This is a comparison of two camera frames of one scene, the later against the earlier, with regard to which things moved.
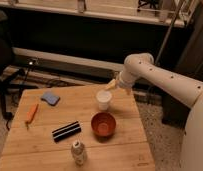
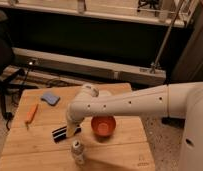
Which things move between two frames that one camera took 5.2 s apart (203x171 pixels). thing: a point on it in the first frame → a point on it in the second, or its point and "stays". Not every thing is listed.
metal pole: (170, 34) stays
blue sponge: (50, 98) stays
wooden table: (77, 128) stays
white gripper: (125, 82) → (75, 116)
